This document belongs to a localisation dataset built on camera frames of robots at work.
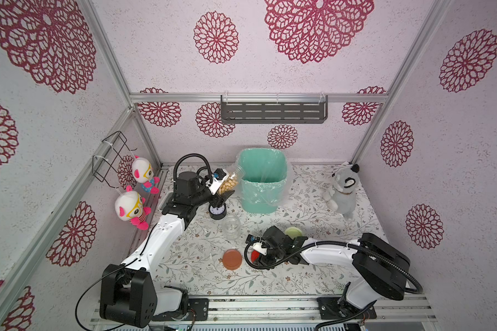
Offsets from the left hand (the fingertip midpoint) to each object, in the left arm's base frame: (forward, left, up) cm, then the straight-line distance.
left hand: (225, 184), depth 81 cm
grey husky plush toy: (+4, -52, -15) cm, 54 cm away
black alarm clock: (0, +5, -21) cm, 22 cm away
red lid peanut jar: (-3, -5, +10) cm, 11 cm away
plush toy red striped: (-8, +37, -4) cm, 38 cm away
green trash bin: (+3, -9, -23) cm, 25 cm away
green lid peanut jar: (-15, -27, -11) cm, 33 cm away
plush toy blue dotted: (+12, +39, -6) cm, 41 cm away
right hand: (-19, -12, -21) cm, 31 cm away
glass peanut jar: (-7, -1, -24) cm, 25 cm away
